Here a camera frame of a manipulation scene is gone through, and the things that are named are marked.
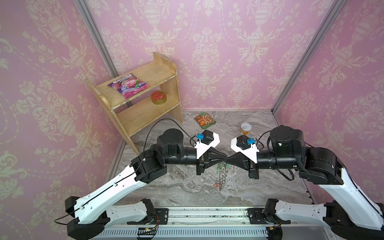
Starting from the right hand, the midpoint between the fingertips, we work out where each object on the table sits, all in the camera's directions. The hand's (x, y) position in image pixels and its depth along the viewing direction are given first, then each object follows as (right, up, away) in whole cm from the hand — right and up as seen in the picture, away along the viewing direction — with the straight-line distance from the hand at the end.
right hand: (228, 158), depth 51 cm
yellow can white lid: (+24, +9, +52) cm, 58 cm away
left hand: (-1, 0, -2) cm, 3 cm away
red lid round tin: (-34, +29, +44) cm, 62 cm away
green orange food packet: (-4, +15, +62) cm, 64 cm away
